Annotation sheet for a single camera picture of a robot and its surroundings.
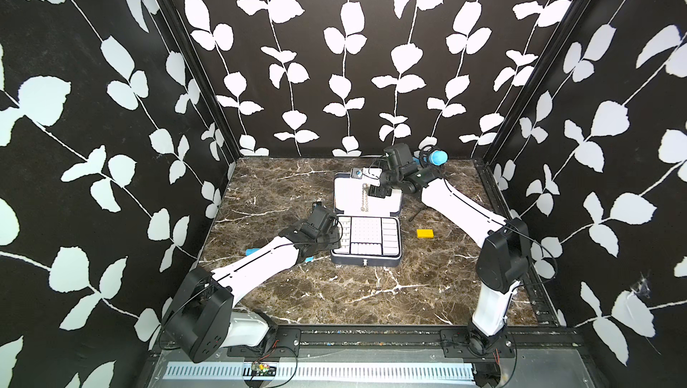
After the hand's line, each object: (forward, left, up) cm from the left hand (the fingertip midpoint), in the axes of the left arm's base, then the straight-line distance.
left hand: (335, 232), depth 86 cm
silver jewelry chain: (+6, -10, +11) cm, 16 cm away
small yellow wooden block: (+3, -32, -9) cm, 34 cm away
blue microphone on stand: (+16, -34, +18) cm, 41 cm away
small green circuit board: (-35, +20, -10) cm, 42 cm away
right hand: (+16, -11, +13) cm, 24 cm away
